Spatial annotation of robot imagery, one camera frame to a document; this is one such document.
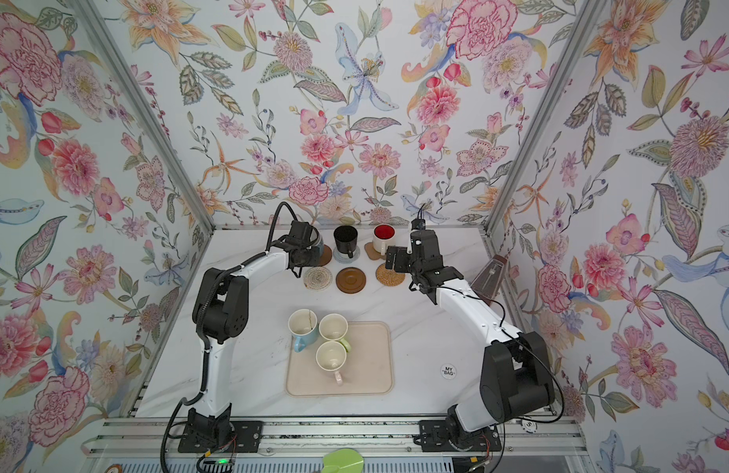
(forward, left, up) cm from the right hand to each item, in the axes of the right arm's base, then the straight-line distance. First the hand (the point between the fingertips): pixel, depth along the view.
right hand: (402, 247), depth 88 cm
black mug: (+14, +18, -10) cm, 25 cm away
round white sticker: (-30, -13, -20) cm, 38 cm away
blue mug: (-18, +30, -16) cm, 39 cm away
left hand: (+9, +28, -13) cm, 32 cm away
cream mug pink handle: (-28, +20, -14) cm, 37 cm away
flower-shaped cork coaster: (+17, +11, -20) cm, 28 cm away
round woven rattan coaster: (+4, +3, -21) cm, 21 cm away
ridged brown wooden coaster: (+1, +17, -19) cm, 25 cm away
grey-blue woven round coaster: (+11, +20, -18) cm, 29 cm away
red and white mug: (+17, +5, -13) cm, 22 cm away
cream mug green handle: (-19, +20, -14) cm, 31 cm away
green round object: (-51, +15, -20) cm, 57 cm away
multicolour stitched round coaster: (+2, +29, -20) cm, 35 cm away
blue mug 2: (+8, +27, -9) cm, 30 cm away
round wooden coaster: (+11, +26, -19) cm, 34 cm away
